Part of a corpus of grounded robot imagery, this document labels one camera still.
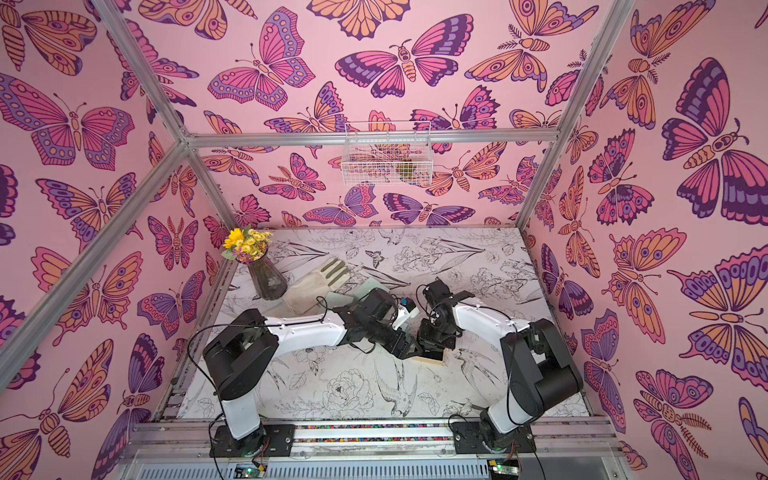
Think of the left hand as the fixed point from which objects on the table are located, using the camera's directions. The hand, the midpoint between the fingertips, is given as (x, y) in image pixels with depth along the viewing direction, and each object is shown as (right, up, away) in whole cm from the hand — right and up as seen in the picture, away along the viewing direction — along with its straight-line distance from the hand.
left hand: (417, 347), depth 83 cm
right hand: (+3, -1, +5) cm, 6 cm away
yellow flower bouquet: (-48, +28, 0) cm, 56 cm away
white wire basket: (-9, +58, +13) cm, 60 cm away
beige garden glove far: (-35, +12, +17) cm, 41 cm away
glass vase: (-46, +17, +12) cm, 51 cm away
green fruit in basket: (-3, +53, +12) cm, 54 cm away
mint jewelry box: (+8, -5, +3) cm, 10 cm away
